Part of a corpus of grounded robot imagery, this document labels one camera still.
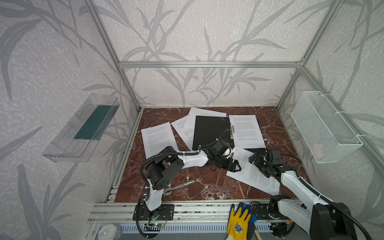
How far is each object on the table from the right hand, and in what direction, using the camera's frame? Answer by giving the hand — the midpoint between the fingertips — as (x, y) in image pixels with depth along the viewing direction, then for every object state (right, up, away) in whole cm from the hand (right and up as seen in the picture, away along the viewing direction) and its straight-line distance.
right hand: (253, 157), depth 89 cm
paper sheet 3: (-3, -9, -3) cm, 10 cm away
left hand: (-12, -2, -7) cm, 14 cm away
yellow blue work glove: (-13, -26, -21) cm, 36 cm away
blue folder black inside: (-27, +17, +18) cm, 36 cm away
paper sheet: (-63, +10, +13) cm, 65 cm away
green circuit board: (-54, -28, -19) cm, 63 cm away
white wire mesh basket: (+22, +15, -28) cm, 38 cm away
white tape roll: (-71, -26, -25) cm, 80 cm away
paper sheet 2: (0, +14, +16) cm, 21 cm away
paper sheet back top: (-40, +26, +27) cm, 54 cm away
